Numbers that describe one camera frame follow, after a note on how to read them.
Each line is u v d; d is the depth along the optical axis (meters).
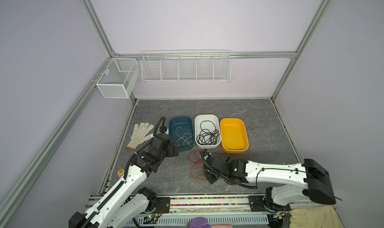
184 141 0.94
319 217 0.71
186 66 0.99
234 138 1.02
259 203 0.73
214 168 0.55
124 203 0.45
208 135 0.99
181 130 1.02
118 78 1.00
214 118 1.02
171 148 0.69
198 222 0.70
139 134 1.02
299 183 0.42
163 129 0.68
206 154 0.68
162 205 0.73
